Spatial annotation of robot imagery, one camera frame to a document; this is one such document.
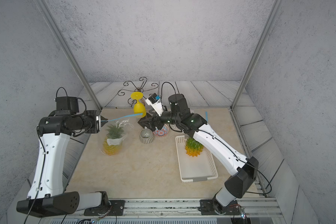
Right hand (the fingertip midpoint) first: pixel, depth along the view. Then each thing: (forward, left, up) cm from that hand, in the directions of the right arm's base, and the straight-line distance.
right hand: (146, 116), depth 65 cm
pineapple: (-2, +21, -18) cm, 28 cm away
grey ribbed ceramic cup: (+14, +8, -37) cm, 40 cm away
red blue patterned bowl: (+17, -3, -37) cm, 41 cm away
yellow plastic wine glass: (+21, +10, -14) cm, 27 cm away
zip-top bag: (+5, +13, -10) cm, 17 cm away
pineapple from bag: (0, -23, -28) cm, 36 cm away
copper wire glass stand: (+37, +9, -5) cm, 38 cm away
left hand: (+3, +18, -2) cm, 18 cm away
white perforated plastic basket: (-10, -27, -36) cm, 46 cm away
